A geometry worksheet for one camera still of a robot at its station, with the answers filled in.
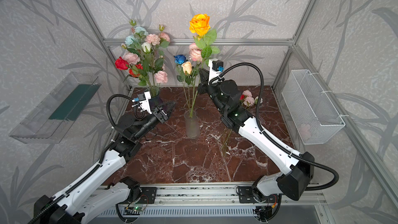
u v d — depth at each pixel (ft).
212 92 1.78
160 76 2.65
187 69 2.23
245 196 2.40
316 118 1.99
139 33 2.65
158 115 1.93
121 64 2.26
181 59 2.37
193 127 2.92
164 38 2.83
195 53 2.24
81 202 1.38
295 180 1.23
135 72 2.52
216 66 1.63
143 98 1.95
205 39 1.74
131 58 2.57
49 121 2.09
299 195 1.34
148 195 2.40
